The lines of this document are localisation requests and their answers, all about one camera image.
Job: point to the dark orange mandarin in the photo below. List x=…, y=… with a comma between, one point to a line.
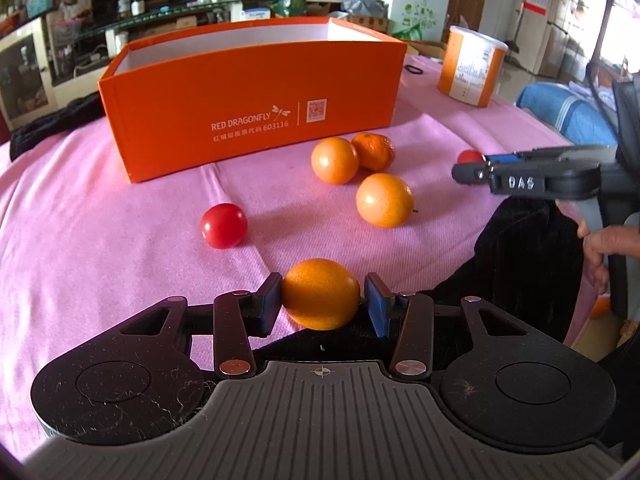
x=377, y=151

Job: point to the black velvet garment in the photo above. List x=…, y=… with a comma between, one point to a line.
x=525, y=270

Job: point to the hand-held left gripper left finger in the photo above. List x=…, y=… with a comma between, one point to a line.
x=271, y=305

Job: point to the orange canister with white label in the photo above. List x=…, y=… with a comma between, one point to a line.
x=467, y=70

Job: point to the blue and white box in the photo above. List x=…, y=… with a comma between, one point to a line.
x=257, y=12

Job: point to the black cloth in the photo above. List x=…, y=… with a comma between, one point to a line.
x=55, y=125

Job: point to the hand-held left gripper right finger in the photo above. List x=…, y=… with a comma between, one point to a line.
x=376, y=305

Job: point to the wooden shelf unit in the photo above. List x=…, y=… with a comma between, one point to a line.
x=467, y=10

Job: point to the large orange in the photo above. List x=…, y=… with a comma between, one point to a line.
x=320, y=292
x=334, y=160
x=384, y=200

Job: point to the small red tomato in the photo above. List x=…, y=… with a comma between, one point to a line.
x=469, y=156

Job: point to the person's right hand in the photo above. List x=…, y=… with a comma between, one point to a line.
x=607, y=245

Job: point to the large red tomato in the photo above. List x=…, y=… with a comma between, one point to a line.
x=223, y=225

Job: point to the pink flowered tablecloth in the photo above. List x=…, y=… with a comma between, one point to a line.
x=125, y=240

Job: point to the orange cardboard box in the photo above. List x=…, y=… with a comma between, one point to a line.
x=225, y=90

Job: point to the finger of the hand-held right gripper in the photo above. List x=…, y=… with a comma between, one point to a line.
x=520, y=182
x=505, y=158

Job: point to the open cardboard box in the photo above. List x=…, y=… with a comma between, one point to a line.
x=430, y=47

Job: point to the blue striped towel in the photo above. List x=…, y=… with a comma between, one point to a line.
x=565, y=110

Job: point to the green foil bag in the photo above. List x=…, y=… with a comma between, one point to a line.
x=287, y=5

